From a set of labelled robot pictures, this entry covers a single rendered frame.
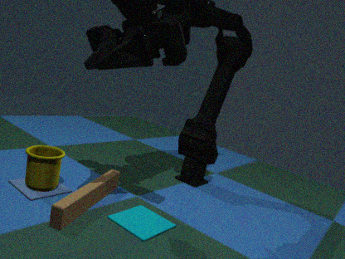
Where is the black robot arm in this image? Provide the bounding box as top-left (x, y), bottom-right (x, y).
top-left (111, 0), bottom-right (253, 188)

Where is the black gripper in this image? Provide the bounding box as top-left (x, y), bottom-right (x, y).
top-left (84, 12), bottom-right (187, 71)

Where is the tan rectangular bar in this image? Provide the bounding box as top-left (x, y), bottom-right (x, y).
top-left (49, 169), bottom-right (119, 230)

